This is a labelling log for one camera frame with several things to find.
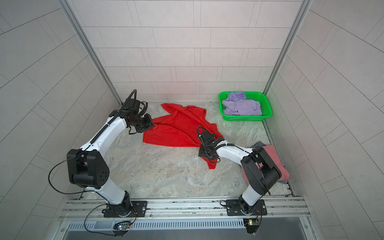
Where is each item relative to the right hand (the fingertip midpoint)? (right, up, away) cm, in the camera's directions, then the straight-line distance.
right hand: (201, 154), depth 89 cm
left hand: (-25, +20, -4) cm, 32 cm away
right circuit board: (+23, -26, -22) cm, 41 cm away
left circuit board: (-35, -25, -25) cm, 49 cm away
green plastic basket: (+47, +31, +17) cm, 59 cm away
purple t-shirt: (+26, +32, +19) cm, 46 cm away
